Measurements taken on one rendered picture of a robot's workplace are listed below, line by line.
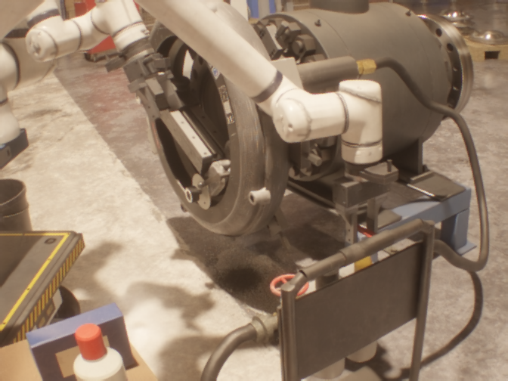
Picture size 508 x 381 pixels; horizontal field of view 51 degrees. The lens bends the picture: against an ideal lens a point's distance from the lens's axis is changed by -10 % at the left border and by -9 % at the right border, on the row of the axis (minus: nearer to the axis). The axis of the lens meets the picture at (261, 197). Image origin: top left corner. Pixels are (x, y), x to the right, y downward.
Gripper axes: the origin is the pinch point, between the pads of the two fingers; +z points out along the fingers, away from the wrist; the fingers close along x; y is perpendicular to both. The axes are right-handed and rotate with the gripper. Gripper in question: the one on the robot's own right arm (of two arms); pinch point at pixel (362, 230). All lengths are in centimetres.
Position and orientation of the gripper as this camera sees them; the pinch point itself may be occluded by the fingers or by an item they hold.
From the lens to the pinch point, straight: 131.0
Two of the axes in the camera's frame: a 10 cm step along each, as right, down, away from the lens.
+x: -8.4, 2.8, -4.7
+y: -5.4, -3.1, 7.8
